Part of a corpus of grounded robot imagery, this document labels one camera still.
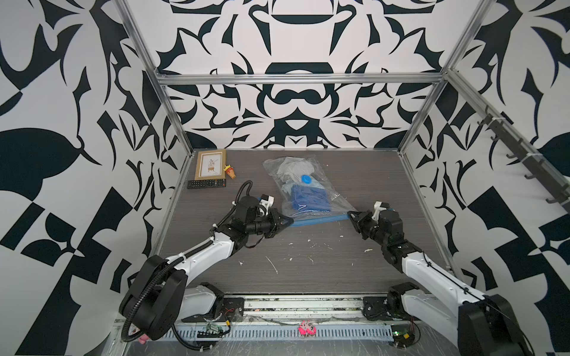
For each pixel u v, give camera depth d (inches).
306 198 34.5
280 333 28.0
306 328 27.7
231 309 29.0
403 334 28.0
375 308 29.3
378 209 31.0
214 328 27.6
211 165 44.2
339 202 36.0
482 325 16.1
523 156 23.6
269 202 31.1
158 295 16.2
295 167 41.1
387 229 25.8
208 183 41.3
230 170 42.6
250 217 26.2
